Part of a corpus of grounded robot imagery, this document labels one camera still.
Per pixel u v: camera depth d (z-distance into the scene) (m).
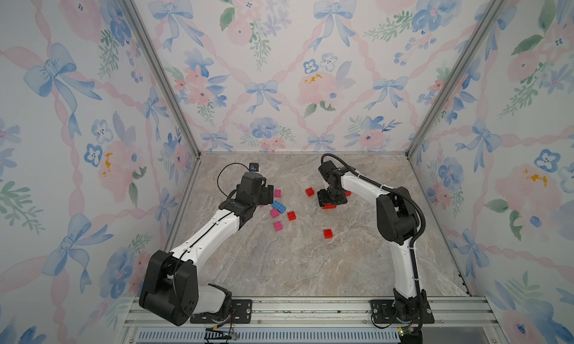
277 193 1.03
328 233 0.90
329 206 0.97
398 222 0.57
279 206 0.98
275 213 0.97
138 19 0.74
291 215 0.96
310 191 1.03
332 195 0.86
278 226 0.93
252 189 0.64
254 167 0.74
